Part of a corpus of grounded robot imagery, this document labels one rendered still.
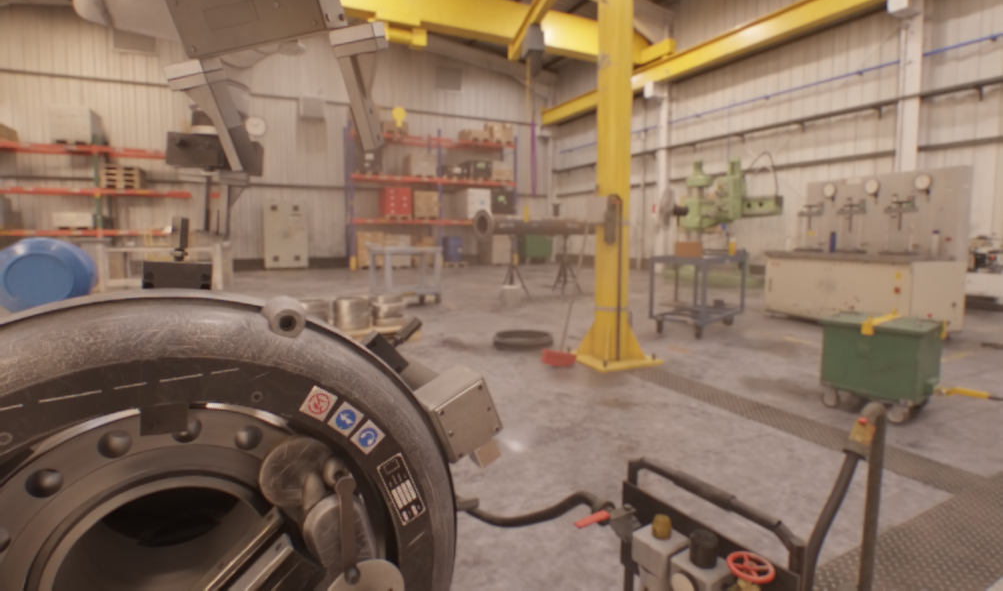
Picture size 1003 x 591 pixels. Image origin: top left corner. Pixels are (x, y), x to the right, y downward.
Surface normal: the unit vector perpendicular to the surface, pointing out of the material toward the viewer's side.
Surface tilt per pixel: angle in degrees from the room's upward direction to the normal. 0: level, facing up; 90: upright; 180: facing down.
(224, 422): 90
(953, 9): 90
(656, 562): 90
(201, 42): 114
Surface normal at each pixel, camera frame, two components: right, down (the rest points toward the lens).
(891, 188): -0.96, 0.02
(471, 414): 0.54, 0.07
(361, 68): -0.09, 0.47
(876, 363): -0.81, 0.05
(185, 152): 0.30, 0.06
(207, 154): 0.26, 0.43
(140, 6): 0.37, 0.88
